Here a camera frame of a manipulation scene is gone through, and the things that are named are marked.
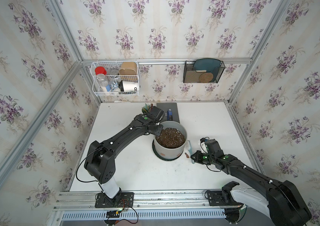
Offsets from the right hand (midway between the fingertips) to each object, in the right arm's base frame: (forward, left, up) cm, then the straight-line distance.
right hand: (192, 156), depth 85 cm
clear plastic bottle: (+38, +59, +26) cm, 75 cm away
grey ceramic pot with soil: (+6, +13, +6) cm, 16 cm away
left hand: (+11, +20, +10) cm, 25 cm away
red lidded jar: (+46, +61, +30) cm, 82 cm away
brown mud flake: (+2, +3, -4) cm, 5 cm away
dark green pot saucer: (-1, +18, -1) cm, 18 cm away
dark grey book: (+44, +17, -2) cm, 47 cm away
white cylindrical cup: (+38, +42, +23) cm, 61 cm away
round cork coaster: (+49, -11, +23) cm, 55 cm away
